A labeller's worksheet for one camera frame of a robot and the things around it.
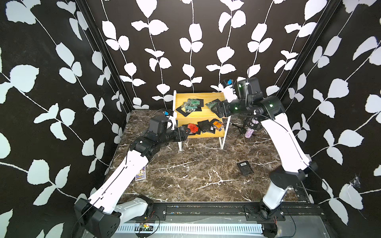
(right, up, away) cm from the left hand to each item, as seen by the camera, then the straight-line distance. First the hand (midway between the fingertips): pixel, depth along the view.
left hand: (186, 128), depth 72 cm
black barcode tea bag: (+36, -25, +19) cm, 48 cm away
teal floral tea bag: (+2, +10, +3) cm, 11 cm away
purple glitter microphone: (+38, -3, +17) cm, 41 cm away
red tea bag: (+3, 0, +17) cm, 17 cm away
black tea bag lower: (+11, +1, +18) cm, 21 cm away
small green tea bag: (+13, +13, +7) cm, 19 cm away
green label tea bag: (+4, +14, +7) cm, 16 cm away
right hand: (+14, +12, -4) cm, 19 cm away
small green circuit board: (-20, -48, -1) cm, 52 cm away
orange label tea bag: (+19, +1, +19) cm, 27 cm away
